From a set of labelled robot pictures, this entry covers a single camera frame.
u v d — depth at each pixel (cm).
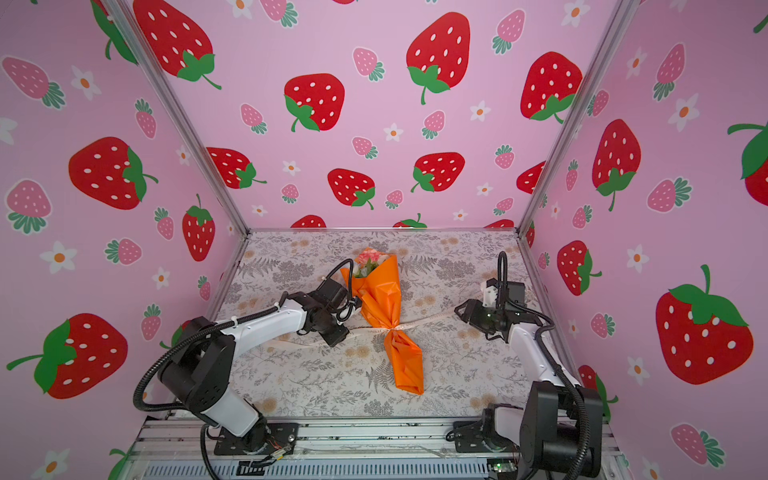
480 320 76
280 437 74
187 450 72
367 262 101
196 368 45
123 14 67
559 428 41
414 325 93
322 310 68
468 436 73
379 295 93
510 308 67
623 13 69
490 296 80
